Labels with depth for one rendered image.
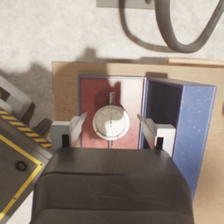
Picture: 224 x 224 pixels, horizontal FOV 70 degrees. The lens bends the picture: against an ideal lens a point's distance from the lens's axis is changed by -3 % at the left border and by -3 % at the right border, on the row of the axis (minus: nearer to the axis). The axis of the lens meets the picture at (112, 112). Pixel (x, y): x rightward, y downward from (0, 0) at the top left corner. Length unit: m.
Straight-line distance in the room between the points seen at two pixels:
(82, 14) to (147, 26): 0.28
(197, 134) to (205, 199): 0.26
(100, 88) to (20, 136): 0.33
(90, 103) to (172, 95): 0.13
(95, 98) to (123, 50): 0.50
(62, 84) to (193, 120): 0.21
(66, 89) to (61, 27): 0.53
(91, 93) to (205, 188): 0.31
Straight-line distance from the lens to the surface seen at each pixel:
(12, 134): 0.55
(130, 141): 0.31
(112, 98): 0.26
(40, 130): 0.70
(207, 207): 0.46
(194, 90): 0.18
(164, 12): 0.38
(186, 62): 0.49
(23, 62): 0.85
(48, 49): 0.80
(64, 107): 0.30
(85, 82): 0.28
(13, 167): 0.60
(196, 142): 0.20
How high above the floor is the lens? 0.75
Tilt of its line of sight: 75 degrees down
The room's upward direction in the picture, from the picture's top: 179 degrees clockwise
